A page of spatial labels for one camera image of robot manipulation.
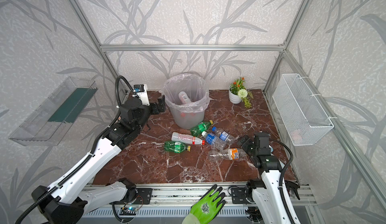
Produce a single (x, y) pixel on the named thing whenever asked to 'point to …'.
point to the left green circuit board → (128, 211)
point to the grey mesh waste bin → (186, 120)
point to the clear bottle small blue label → (224, 135)
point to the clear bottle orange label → (232, 154)
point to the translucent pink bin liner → (195, 86)
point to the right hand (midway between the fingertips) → (243, 137)
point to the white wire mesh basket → (304, 118)
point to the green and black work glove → (206, 207)
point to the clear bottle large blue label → (216, 142)
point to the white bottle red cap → (184, 97)
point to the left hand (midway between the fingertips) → (158, 91)
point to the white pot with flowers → (238, 93)
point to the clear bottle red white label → (185, 138)
